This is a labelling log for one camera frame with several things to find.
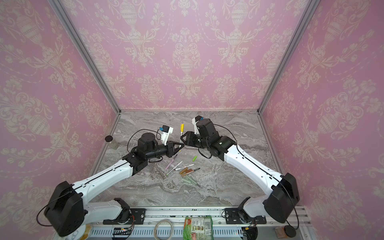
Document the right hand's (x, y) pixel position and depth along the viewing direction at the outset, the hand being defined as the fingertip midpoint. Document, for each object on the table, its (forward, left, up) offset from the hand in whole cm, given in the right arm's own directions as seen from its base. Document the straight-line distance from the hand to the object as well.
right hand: (183, 138), depth 74 cm
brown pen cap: (-6, +2, -26) cm, 26 cm away
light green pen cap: (+1, -5, -25) cm, 26 cm away
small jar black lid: (+12, +48, -15) cm, 52 cm away
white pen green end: (-8, +12, -25) cm, 29 cm away
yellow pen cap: (+4, 0, +3) cm, 5 cm away
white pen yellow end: (-1, +1, -1) cm, 2 cm away
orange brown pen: (-6, -2, -26) cm, 27 cm away
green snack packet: (-35, -6, -24) cm, 43 cm away
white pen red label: (-3, +1, -26) cm, 26 cm away
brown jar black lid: (-38, -42, -17) cm, 60 cm away
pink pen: (-1, +10, -25) cm, 27 cm away
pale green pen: (-12, -3, -25) cm, 28 cm away
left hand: (-3, 0, -3) cm, 5 cm away
